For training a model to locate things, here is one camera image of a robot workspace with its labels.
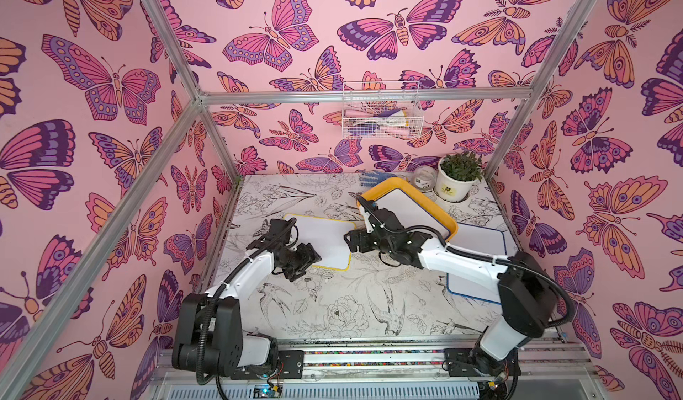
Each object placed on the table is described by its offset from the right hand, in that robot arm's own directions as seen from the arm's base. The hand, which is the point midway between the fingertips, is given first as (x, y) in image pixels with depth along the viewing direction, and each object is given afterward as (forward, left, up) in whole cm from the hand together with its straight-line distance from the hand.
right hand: (354, 231), depth 85 cm
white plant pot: (+25, -38, -7) cm, 46 cm away
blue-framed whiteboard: (+16, -22, -12) cm, 29 cm away
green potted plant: (+28, -41, +3) cm, 50 cm away
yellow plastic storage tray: (+25, -7, -11) cm, 28 cm away
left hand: (-7, +12, -8) cm, 16 cm away
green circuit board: (-41, +24, -16) cm, 51 cm away
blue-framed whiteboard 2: (+7, -49, -15) cm, 52 cm away
